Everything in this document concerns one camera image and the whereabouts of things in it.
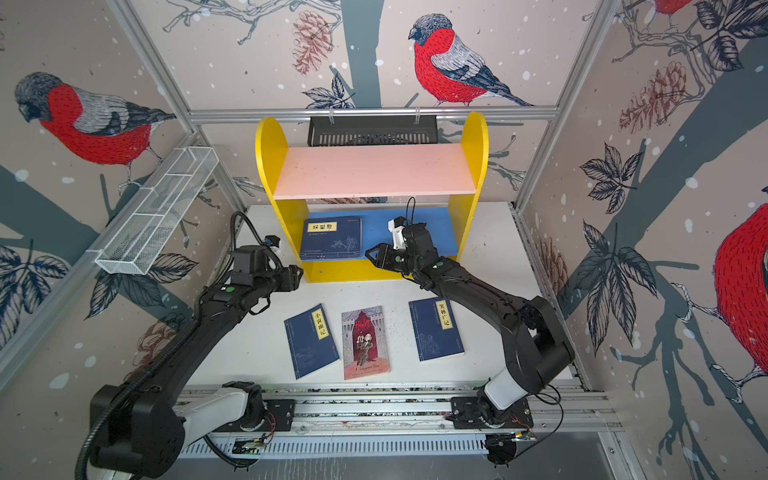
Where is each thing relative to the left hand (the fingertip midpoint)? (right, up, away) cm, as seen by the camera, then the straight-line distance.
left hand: (291, 269), depth 83 cm
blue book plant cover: (+10, +9, +7) cm, 15 cm away
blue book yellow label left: (+5, -21, +3) cm, 22 cm away
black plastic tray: (+8, +44, +13) cm, 46 cm away
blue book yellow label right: (+42, -19, +5) cm, 46 cm away
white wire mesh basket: (-34, +12, -8) cm, 37 cm away
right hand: (+22, +3, -1) cm, 22 cm away
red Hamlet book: (+21, -23, +1) cm, 31 cm away
